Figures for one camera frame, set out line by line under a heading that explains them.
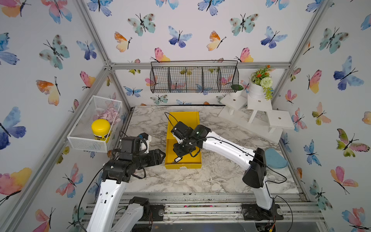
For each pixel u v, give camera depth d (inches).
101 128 25.3
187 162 27.7
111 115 27.3
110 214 15.5
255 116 40.3
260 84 33.4
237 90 40.6
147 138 25.3
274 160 36.9
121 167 17.6
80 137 23.0
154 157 23.4
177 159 30.4
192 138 21.5
